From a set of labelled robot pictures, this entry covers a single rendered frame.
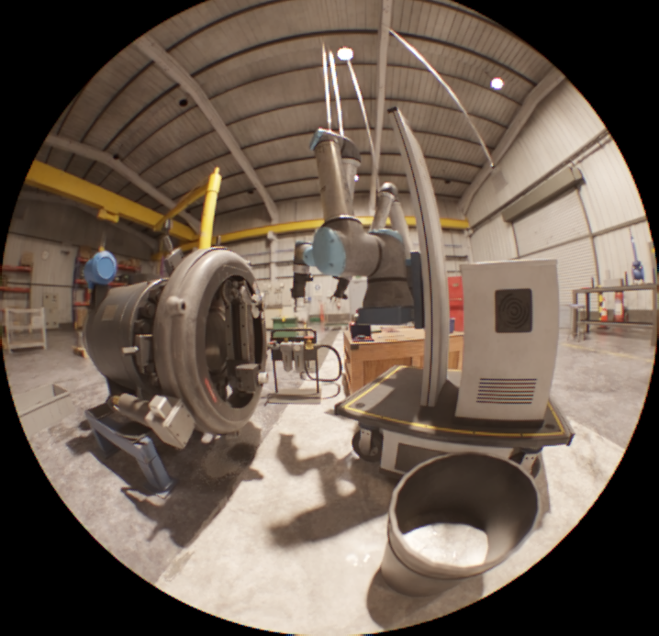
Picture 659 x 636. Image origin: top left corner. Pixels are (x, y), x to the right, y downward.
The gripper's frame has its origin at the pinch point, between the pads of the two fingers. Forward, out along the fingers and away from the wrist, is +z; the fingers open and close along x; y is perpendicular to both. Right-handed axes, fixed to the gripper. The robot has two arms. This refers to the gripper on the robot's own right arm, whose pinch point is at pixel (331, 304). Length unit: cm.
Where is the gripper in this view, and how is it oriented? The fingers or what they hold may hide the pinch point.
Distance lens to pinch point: 141.9
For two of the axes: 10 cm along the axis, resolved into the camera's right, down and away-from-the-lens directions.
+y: 7.8, 3.7, -5.1
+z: -3.7, 9.2, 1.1
